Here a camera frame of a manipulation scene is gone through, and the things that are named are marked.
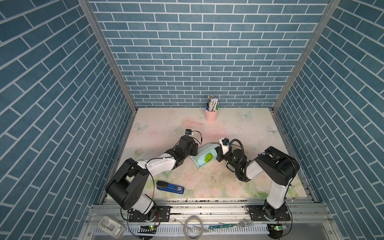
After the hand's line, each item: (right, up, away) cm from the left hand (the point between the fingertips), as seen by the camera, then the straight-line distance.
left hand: (195, 144), depth 91 cm
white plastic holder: (-38, -35, -22) cm, 56 cm away
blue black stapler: (-16, -20, -12) cm, 28 cm away
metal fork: (+23, -35, -20) cm, 46 cm away
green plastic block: (+8, -8, +1) cm, 11 cm away
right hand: (+11, 0, -1) cm, 11 cm away
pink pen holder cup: (+11, +18, +19) cm, 29 cm away
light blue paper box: (+4, -3, -7) cm, 9 cm away
